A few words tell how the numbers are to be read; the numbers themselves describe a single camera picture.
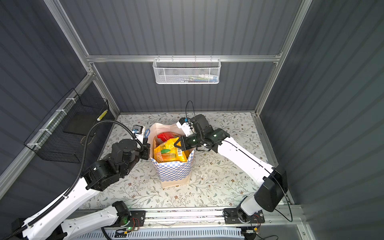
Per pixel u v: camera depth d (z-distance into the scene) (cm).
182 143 65
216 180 86
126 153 46
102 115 82
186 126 67
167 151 70
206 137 55
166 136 81
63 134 72
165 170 67
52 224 40
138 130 54
